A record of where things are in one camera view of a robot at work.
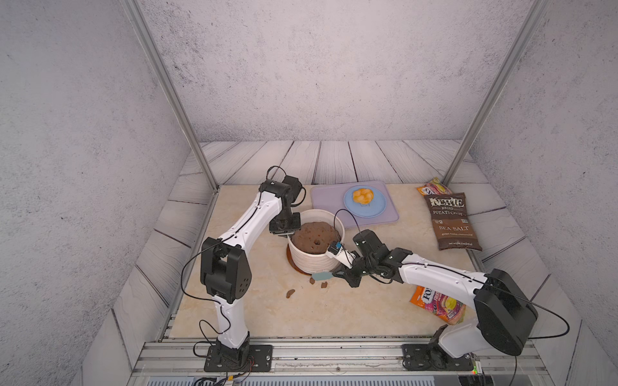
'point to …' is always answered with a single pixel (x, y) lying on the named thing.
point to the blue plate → (372, 210)
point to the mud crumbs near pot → (323, 285)
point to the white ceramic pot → (311, 264)
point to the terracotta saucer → (290, 260)
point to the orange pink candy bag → (442, 306)
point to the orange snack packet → (434, 187)
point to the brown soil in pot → (315, 237)
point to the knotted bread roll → (363, 196)
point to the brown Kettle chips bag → (451, 222)
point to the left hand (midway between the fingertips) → (297, 234)
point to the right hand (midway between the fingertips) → (337, 272)
